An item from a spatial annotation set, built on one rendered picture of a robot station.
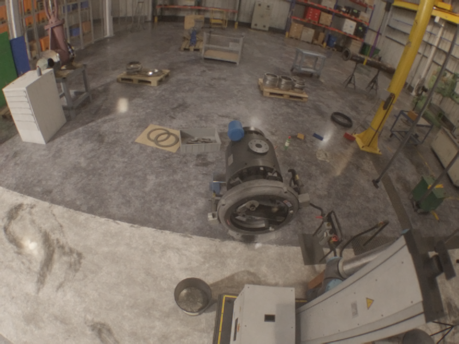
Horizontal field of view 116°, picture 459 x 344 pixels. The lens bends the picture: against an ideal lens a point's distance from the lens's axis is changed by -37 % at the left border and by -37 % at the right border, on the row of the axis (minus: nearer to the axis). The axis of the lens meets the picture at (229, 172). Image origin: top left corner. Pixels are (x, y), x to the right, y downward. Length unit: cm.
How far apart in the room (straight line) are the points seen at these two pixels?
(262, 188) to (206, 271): 108
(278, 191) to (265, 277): 103
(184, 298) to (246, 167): 135
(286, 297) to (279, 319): 16
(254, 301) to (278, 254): 123
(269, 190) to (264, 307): 90
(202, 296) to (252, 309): 81
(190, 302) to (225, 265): 59
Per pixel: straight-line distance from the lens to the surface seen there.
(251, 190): 180
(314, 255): 280
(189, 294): 219
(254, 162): 212
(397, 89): 492
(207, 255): 248
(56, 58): 475
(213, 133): 382
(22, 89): 421
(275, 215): 207
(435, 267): 82
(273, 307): 152
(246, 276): 244
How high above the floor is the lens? 226
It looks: 44 degrees down
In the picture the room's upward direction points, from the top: 11 degrees clockwise
